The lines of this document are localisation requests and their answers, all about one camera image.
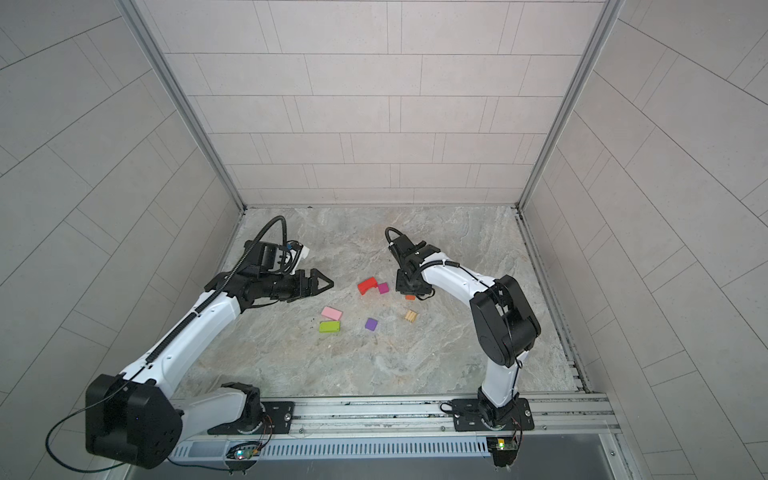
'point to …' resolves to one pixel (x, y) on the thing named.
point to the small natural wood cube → (411, 315)
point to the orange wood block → (410, 297)
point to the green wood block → (330, 327)
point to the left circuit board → (244, 454)
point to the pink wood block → (331, 313)
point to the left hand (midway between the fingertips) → (330, 283)
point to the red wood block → (367, 284)
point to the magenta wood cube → (383, 288)
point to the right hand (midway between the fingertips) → (406, 289)
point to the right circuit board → (508, 443)
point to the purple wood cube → (371, 324)
